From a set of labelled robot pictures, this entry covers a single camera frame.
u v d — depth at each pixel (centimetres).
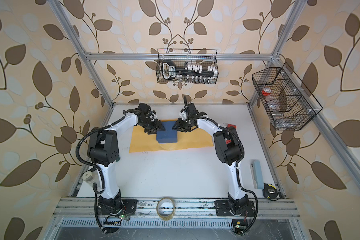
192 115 79
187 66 81
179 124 87
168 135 94
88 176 75
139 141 99
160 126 89
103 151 54
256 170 82
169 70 83
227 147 56
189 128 88
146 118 83
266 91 81
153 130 87
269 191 77
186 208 75
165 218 72
